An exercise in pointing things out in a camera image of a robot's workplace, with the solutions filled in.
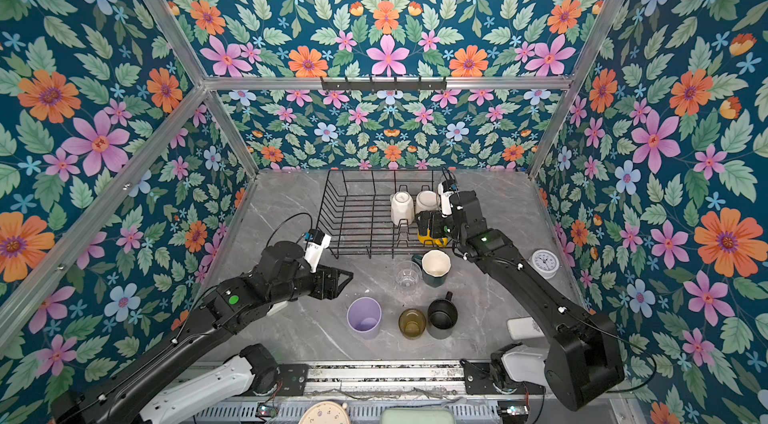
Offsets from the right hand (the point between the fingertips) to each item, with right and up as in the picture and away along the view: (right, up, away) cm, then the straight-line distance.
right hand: (431, 212), depth 81 cm
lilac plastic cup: (-19, -30, +2) cm, 35 cm away
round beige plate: (-26, -46, -14) cm, 54 cm away
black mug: (+3, -29, 0) cm, 30 cm away
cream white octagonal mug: (-8, +2, +12) cm, 15 cm away
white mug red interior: (0, +3, +17) cm, 17 cm away
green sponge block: (-4, -45, -15) cm, 48 cm away
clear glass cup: (-6, -20, +8) cm, 23 cm away
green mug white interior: (+2, -16, +7) cm, 18 cm away
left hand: (-21, -13, -12) cm, 28 cm away
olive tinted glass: (-5, -31, +1) cm, 32 cm away
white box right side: (+26, -32, 0) cm, 42 cm away
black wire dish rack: (-21, -1, +24) cm, 32 cm away
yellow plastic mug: (+4, -10, +12) cm, 16 cm away
